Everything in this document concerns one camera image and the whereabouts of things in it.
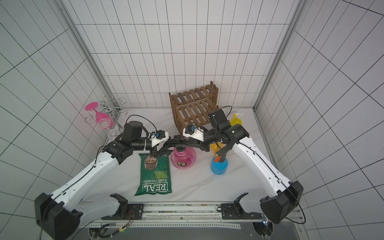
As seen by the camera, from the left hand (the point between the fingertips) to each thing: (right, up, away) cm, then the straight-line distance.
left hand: (167, 145), depth 72 cm
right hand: (+9, +2, -5) cm, 10 cm away
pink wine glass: (-34, +12, +3) cm, 37 cm away
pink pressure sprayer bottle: (+7, -8, +7) cm, 13 cm away
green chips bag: (-8, -18, +8) cm, 22 cm away
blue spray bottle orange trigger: (+27, -15, +9) cm, 32 cm away
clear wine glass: (-35, +4, +13) cm, 37 cm away
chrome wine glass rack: (-52, +23, +44) cm, 72 cm away
